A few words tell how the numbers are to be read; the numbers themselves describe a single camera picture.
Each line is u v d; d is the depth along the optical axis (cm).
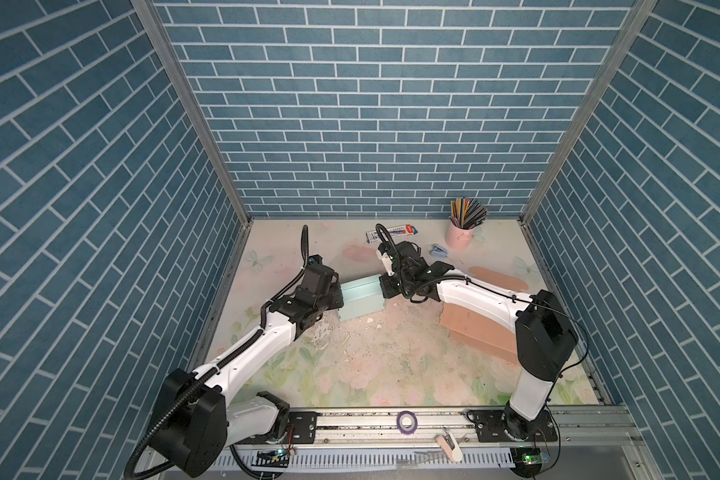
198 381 41
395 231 115
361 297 86
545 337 47
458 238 106
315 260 75
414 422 74
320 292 65
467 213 107
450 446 69
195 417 40
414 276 67
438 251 109
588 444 76
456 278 58
